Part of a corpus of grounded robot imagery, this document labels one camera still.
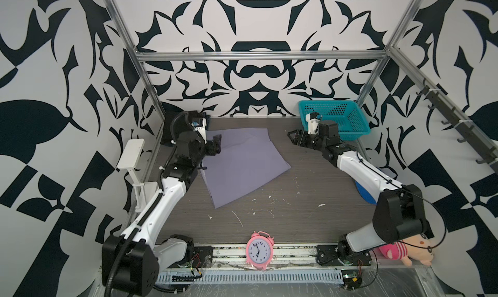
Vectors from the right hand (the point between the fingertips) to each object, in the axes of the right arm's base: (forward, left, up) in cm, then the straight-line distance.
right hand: (293, 132), depth 87 cm
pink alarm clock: (-42, +16, -18) cm, 49 cm away
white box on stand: (-15, +65, +3) cm, 67 cm away
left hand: (-5, +36, +5) cm, 36 cm away
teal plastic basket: (+23, -40, -18) cm, 50 cm away
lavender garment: (0, +21, -21) cm, 30 cm away
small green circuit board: (-51, -17, -22) cm, 58 cm away
